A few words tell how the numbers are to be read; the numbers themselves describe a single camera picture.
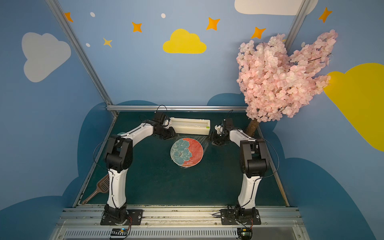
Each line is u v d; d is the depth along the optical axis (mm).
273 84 662
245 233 732
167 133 902
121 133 977
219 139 878
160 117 841
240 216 674
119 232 732
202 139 1017
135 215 754
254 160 538
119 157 566
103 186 840
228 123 836
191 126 1038
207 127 1044
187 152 984
